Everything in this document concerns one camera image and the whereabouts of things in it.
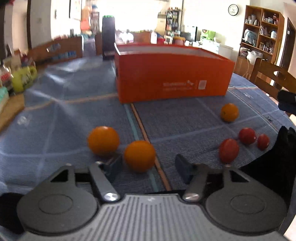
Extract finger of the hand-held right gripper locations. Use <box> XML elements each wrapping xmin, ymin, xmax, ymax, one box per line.
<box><xmin>277</xmin><ymin>90</ymin><xmax>296</xmax><ymax>112</ymax></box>

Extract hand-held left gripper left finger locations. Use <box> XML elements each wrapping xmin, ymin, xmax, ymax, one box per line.
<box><xmin>50</xmin><ymin>154</ymin><xmax>123</xmax><ymax>202</ymax></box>

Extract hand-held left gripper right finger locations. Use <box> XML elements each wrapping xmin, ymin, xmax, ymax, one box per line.
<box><xmin>174</xmin><ymin>154</ymin><xmax>253</xmax><ymax>202</ymax></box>

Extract orange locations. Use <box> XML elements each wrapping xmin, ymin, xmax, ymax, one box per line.
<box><xmin>220</xmin><ymin>103</ymin><xmax>239</xmax><ymax>122</ymax></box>
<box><xmin>87</xmin><ymin>126</ymin><xmax>120</xmax><ymax>156</ymax></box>
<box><xmin>124</xmin><ymin>140</ymin><xmax>156</xmax><ymax>173</ymax></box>

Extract orange cardboard box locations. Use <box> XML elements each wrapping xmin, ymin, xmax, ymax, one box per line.
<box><xmin>114</xmin><ymin>43</ymin><xmax>236</xmax><ymax>104</ymax></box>

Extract small red tomato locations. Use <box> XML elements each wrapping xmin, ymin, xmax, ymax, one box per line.
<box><xmin>257</xmin><ymin>134</ymin><xmax>270</xmax><ymax>150</ymax></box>

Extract wooden display shelf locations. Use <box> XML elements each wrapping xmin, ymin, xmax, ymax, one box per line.
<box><xmin>240</xmin><ymin>5</ymin><xmax>285</xmax><ymax>64</ymax></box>

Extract blue patterned tablecloth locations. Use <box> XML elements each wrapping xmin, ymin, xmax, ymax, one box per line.
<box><xmin>0</xmin><ymin>56</ymin><xmax>296</xmax><ymax>241</ymax></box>

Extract green storage boxes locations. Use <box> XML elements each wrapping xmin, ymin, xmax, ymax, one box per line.
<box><xmin>200</xmin><ymin>30</ymin><xmax>215</xmax><ymax>41</ymax></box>

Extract wooden cutting board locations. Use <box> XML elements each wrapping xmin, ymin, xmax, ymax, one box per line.
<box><xmin>0</xmin><ymin>93</ymin><xmax>25</xmax><ymax>133</ymax></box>

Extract black television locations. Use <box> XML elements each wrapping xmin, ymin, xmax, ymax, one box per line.
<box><xmin>185</xmin><ymin>26</ymin><xmax>198</xmax><ymax>42</ymax></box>

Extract green panda mug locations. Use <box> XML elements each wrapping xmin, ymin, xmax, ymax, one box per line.
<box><xmin>11</xmin><ymin>66</ymin><xmax>38</xmax><ymax>93</ymax></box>

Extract dark thermos bottle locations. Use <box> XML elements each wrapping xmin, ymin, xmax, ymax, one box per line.
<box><xmin>102</xmin><ymin>14</ymin><xmax>116</xmax><ymax>61</ymax></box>

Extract green tissue pack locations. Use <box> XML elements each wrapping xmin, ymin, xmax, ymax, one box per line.
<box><xmin>0</xmin><ymin>87</ymin><xmax>10</xmax><ymax>114</ymax></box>

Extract tall bookshelf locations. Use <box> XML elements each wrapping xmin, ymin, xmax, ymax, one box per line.
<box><xmin>166</xmin><ymin>10</ymin><xmax>183</xmax><ymax>37</ymax></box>

